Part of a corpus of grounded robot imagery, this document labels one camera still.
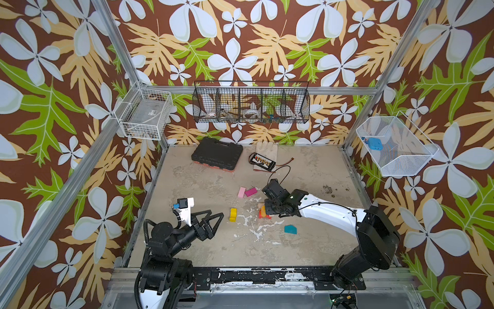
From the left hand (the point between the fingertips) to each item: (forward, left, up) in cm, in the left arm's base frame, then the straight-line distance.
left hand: (216, 213), depth 66 cm
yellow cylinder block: (+6, -18, -11) cm, 22 cm away
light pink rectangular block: (+22, -8, -23) cm, 33 cm away
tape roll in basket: (+54, -13, +2) cm, 56 cm away
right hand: (+11, -20, -17) cm, 28 cm away
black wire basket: (+58, -11, +7) cm, 59 cm away
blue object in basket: (+33, -69, +2) cm, 77 cm away
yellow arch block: (+10, -5, -23) cm, 26 cm away
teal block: (+3, -32, -24) cm, 40 cm away
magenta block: (+22, -13, -23) cm, 34 cm away
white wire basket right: (+30, -76, +4) cm, 82 cm away
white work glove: (+52, -25, -24) cm, 63 cm away
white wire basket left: (+45, +36, +9) cm, 58 cm away
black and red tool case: (+44, +3, -19) cm, 48 cm away
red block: (+8, -18, -22) cm, 30 cm away
